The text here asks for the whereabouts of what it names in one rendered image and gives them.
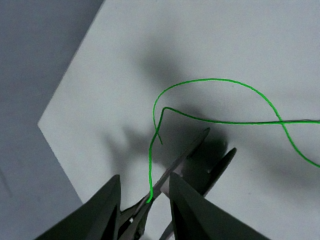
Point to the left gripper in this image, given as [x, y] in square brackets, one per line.
[128, 230]

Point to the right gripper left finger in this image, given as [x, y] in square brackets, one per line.
[97, 219]

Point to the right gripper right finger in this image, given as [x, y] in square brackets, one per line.
[205, 220]

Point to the black cable reel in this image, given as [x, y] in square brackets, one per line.
[191, 172]

